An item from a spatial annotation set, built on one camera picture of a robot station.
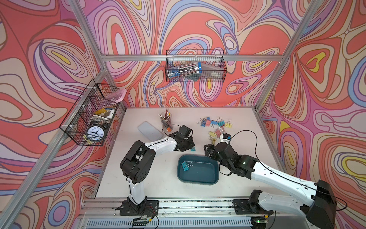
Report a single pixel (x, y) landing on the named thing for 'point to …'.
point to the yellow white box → (107, 111)
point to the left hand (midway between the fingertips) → (195, 145)
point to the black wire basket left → (88, 119)
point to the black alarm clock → (96, 132)
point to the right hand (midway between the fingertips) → (210, 152)
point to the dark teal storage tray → (198, 170)
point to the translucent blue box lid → (149, 130)
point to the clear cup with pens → (166, 117)
